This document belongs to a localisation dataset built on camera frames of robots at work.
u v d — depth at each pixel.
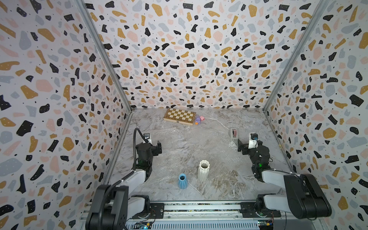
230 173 0.88
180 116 1.13
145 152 0.66
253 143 0.78
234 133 1.00
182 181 0.74
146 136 0.76
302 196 0.43
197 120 1.10
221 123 1.13
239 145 0.82
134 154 0.62
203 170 0.73
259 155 0.67
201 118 1.13
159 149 0.84
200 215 0.73
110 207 0.42
